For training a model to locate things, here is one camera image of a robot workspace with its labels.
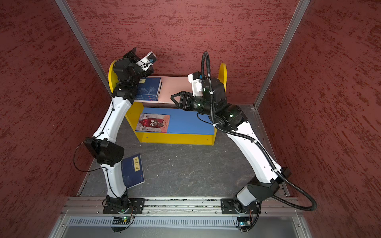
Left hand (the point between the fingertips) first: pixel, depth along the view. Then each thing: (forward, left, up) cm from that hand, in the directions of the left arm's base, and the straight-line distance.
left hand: (139, 55), depth 73 cm
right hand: (-28, -20, -5) cm, 35 cm away
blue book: (-41, +8, -50) cm, 65 cm away
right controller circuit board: (-65, -53, -51) cm, 98 cm away
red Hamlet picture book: (-16, -2, -35) cm, 39 cm away
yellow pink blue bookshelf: (-17, -23, -38) cm, 47 cm away
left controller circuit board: (-65, +7, -51) cm, 83 cm away
